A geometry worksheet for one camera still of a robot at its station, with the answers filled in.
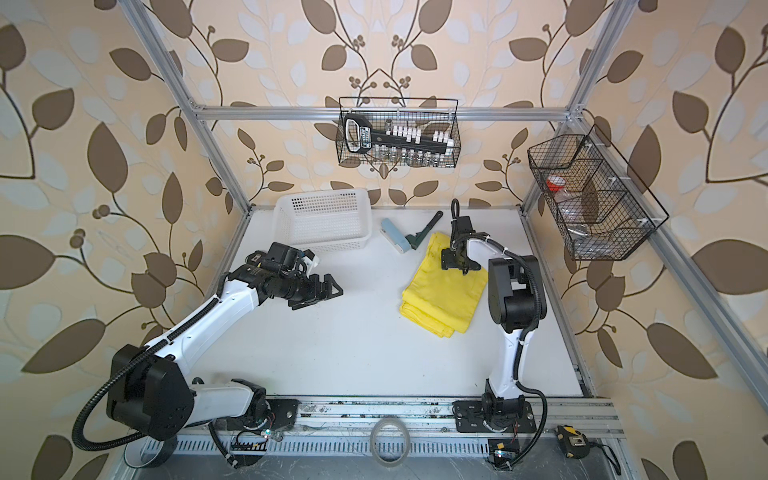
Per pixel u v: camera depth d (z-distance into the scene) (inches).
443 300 37.0
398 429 29.0
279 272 25.7
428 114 35.8
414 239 43.7
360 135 33.4
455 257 34.7
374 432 27.6
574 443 27.1
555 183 31.7
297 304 29.7
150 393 15.9
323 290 28.9
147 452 27.8
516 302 21.4
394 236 42.2
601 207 30.8
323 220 43.0
